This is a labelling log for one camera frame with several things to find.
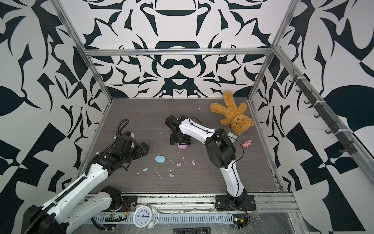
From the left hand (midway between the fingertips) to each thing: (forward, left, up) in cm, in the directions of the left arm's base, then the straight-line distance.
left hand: (141, 146), depth 83 cm
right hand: (+6, -20, -6) cm, 22 cm away
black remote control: (-38, -26, -8) cm, 47 cm away
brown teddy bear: (+15, -61, -2) cm, 63 cm away
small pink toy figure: (+3, -63, -7) cm, 63 cm away
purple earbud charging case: (+4, -23, -10) cm, 25 cm away
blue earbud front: (-13, -16, -10) cm, 23 cm away
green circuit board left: (-31, +9, -10) cm, 34 cm away
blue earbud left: (-9, -2, -10) cm, 14 cm away
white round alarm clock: (-32, -5, -7) cm, 33 cm away
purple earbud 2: (-6, -29, -9) cm, 31 cm away
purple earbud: (-7, -21, -10) cm, 24 cm away
